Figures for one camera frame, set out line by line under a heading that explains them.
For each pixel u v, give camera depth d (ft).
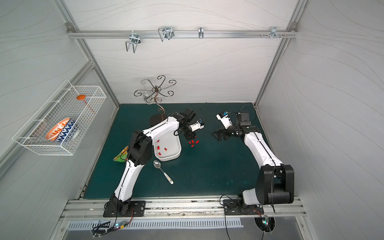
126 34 2.51
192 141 3.23
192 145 3.16
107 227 2.32
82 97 2.60
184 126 2.46
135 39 2.57
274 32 2.51
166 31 2.51
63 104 2.31
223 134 2.46
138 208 2.42
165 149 3.12
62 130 1.89
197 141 3.23
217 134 2.46
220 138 2.50
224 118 2.47
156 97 2.97
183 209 2.45
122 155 2.93
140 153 1.90
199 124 2.89
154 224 2.31
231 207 2.41
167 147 3.14
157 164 2.86
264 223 2.37
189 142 3.23
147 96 3.16
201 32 2.38
